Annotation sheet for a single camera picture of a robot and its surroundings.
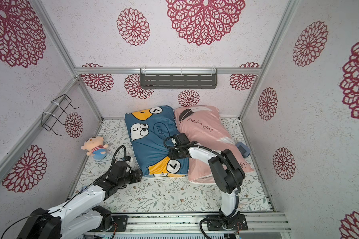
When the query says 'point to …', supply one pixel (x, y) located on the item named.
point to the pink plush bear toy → (96, 147)
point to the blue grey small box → (244, 150)
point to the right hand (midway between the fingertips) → (172, 152)
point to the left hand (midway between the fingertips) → (141, 173)
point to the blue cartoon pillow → (147, 129)
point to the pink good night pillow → (202, 125)
